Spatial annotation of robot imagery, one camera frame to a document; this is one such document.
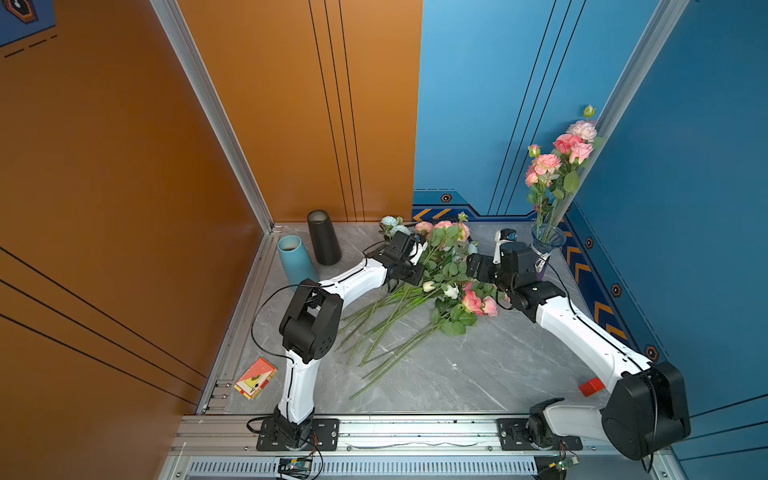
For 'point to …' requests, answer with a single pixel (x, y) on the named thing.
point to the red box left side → (255, 378)
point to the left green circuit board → (295, 467)
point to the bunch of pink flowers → (392, 326)
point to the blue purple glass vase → (547, 238)
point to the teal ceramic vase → (296, 260)
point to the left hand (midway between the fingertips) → (422, 267)
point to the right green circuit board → (563, 464)
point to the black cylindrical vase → (327, 247)
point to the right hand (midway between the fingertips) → (481, 259)
